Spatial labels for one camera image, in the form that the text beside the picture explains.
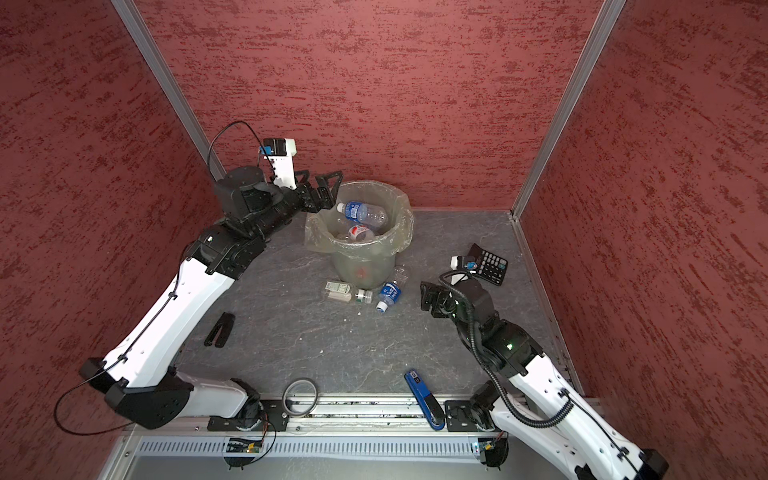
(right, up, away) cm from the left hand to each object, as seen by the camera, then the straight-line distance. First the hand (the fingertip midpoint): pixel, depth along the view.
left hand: (326, 179), depth 63 cm
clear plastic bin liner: (-4, -10, +19) cm, 22 cm away
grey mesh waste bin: (+7, -20, +24) cm, 32 cm away
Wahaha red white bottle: (+5, -11, +24) cm, 27 cm away
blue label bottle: (+5, -5, +29) cm, 30 cm away
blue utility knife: (+23, -53, +10) cm, 59 cm away
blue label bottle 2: (+14, -29, +29) cm, 44 cm away
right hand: (+25, -26, +9) cm, 37 cm away
